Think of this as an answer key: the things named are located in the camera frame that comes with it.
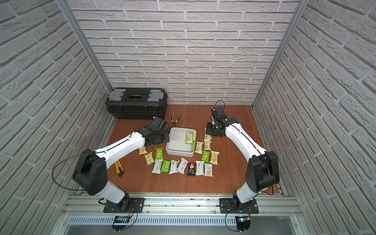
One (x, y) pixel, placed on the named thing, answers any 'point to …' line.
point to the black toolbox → (137, 103)
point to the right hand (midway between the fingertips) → (210, 131)
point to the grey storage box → (176, 144)
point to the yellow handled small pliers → (174, 123)
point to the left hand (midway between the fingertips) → (169, 135)
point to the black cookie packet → (191, 169)
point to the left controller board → (120, 223)
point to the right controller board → (243, 223)
